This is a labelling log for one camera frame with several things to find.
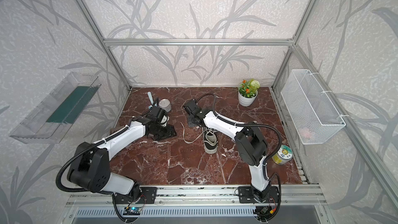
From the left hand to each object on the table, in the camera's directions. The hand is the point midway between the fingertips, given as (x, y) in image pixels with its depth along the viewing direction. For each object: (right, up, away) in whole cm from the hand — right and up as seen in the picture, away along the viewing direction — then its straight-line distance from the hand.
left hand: (175, 130), depth 87 cm
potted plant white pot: (+44, +22, +11) cm, 51 cm away
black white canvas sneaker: (+20, -5, -1) cm, 21 cm away
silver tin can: (-11, +15, +17) cm, 25 cm away
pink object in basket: (+65, +1, -15) cm, 67 cm away
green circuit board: (-17, -35, -16) cm, 42 cm away
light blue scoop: (-23, +17, +24) cm, 38 cm away
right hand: (+10, +8, +4) cm, 14 cm away
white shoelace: (+14, -4, +6) cm, 16 cm away
